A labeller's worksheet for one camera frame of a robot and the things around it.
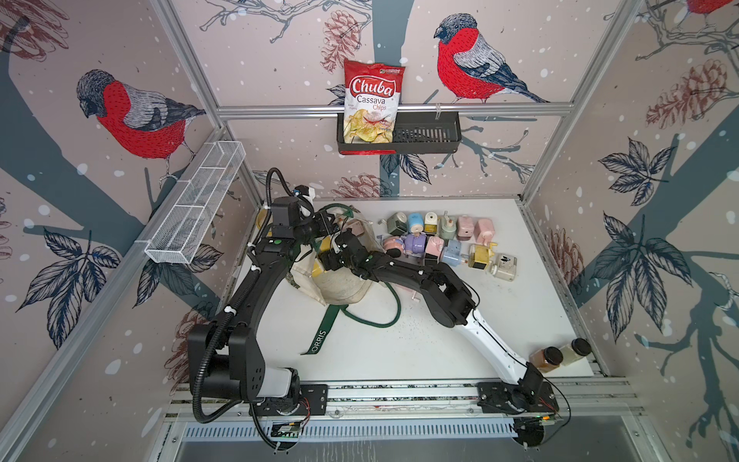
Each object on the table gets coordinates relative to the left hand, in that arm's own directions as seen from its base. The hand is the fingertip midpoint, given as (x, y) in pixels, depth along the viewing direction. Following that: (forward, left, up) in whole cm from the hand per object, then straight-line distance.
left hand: (339, 210), depth 82 cm
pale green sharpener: (+9, -37, -21) cm, 44 cm away
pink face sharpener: (+1, -16, -20) cm, 26 cm away
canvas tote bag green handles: (-17, -10, -26) cm, 33 cm away
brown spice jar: (-36, -55, -17) cm, 68 cm away
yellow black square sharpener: (-1, -47, -22) cm, 52 cm away
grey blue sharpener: (-1, -37, -22) cm, 43 cm away
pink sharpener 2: (0, -30, -21) cm, 37 cm away
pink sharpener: (+10, -44, -21) cm, 49 cm away
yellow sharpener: (+12, -31, -21) cm, 40 cm away
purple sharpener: (+4, -25, -22) cm, 33 cm away
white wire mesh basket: (-13, +40, +4) cm, 42 cm away
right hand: (0, +7, -23) cm, 24 cm away
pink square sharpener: (+8, -50, -20) cm, 54 cm away
